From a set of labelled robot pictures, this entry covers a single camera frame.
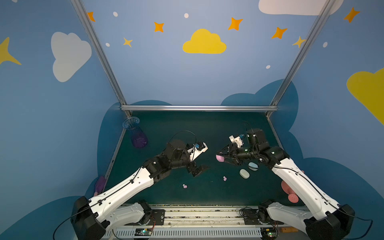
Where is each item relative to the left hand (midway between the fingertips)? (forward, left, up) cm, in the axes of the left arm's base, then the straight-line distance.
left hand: (206, 157), depth 69 cm
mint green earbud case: (+2, -25, -23) cm, 34 cm away
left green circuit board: (-28, +30, -24) cm, 48 cm away
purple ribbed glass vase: (+23, +43, -20) cm, 53 cm away
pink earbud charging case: (-1, -6, +1) cm, 6 cm away
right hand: (+2, -7, 0) cm, 7 cm away
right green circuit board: (-27, -32, -25) cm, 49 cm away
